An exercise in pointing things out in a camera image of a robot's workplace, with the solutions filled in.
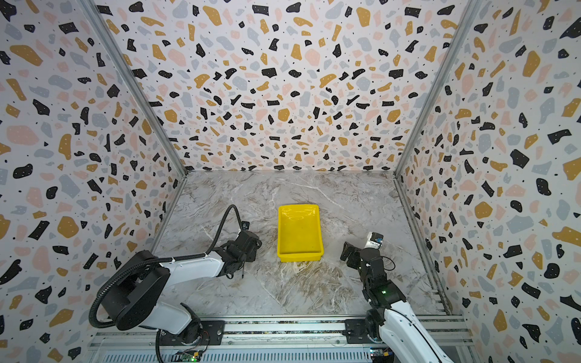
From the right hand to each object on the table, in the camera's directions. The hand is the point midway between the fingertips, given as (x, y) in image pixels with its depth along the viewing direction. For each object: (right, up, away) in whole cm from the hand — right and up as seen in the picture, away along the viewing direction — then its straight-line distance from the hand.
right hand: (352, 243), depth 84 cm
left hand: (-41, -2, +8) cm, 42 cm away
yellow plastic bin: (-20, +2, +9) cm, 22 cm away
